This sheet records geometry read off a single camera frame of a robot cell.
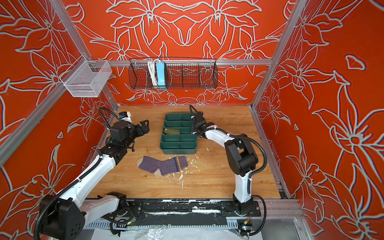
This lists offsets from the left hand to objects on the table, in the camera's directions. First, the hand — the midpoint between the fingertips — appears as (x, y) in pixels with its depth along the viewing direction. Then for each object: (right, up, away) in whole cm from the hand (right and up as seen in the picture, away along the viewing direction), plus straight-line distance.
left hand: (141, 121), depth 80 cm
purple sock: (+9, -28, +6) cm, 30 cm away
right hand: (+29, -4, +17) cm, 34 cm away
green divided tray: (+23, -13, +9) cm, 28 cm away
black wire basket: (+15, +33, +19) cm, 41 cm away
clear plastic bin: (-39, +27, +12) cm, 49 cm away
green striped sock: (+15, -6, +16) cm, 22 cm away
